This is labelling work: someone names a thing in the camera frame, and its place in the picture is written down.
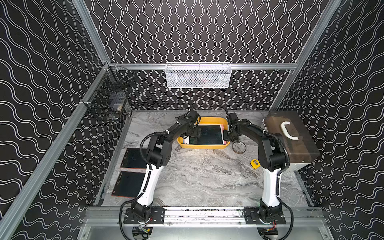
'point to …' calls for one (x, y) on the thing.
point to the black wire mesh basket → (108, 98)
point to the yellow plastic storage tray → (218, 121)
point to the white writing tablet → (210, 134)
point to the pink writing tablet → (222, 126)
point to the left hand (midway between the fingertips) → (193, 132)
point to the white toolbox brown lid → (287, 126)
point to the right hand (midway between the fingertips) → (226, 138)
